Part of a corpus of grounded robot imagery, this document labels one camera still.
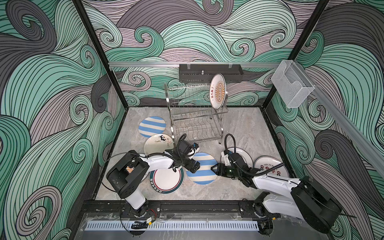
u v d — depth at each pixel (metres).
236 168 0.67
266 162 0.87
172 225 0.70
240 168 0.65
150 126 1.08
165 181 0.82
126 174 0.45
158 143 0.98
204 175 0.84
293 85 0.79
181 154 0.70
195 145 0.81
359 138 0.54
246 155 0.91
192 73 0.95
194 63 0.94
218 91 0.80
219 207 0.77
